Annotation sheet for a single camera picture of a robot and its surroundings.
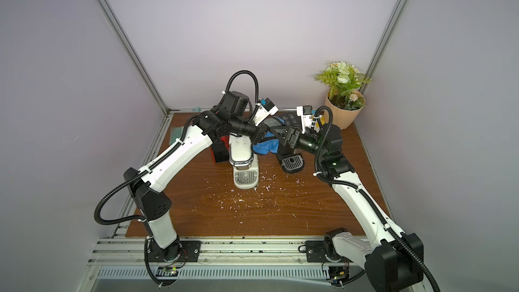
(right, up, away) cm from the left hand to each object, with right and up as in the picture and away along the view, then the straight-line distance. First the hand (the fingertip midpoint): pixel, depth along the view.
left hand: (280, 135), depth 67 cm
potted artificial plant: (+37, +20, +36) cm, 55 cm away
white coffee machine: (-13, -10, +6) cm, 17 cm away
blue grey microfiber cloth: (-3, -4, +2) cm, 5 cm away
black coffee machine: (+7, -13, +28) cm, 32 cm away
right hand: (-2, +2, -2) cm, 3 cm away
